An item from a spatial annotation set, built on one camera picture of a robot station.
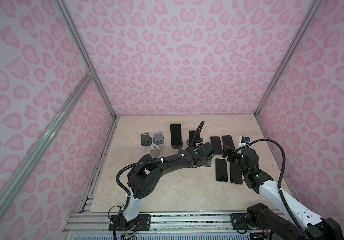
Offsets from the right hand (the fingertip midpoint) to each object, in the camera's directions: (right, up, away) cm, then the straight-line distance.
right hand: (230, 145), depth 82 cm
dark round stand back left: (-29, -3, +21) cm, 36 cm away
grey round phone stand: (-42, +2, +20) cm, 47 cm away
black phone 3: (-3, -16, +8) cm, 18 cm away
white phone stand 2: (-14, -9, -2) cm, 17 cm away
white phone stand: (-43, -5, +9) cm, 44 cm away
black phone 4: (-1, -2, +21) cm, 22 cm away
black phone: (-30, +6, +13) cm, 33 cm away
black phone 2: (-20, +6, +15) cm, 26 cm away
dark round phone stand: (-50, +2, +17) cm, 53 cm away
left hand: (-14, -7, +6) cm, 17 cm away
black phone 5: (+5, +1, +20) cm, 21 cm away
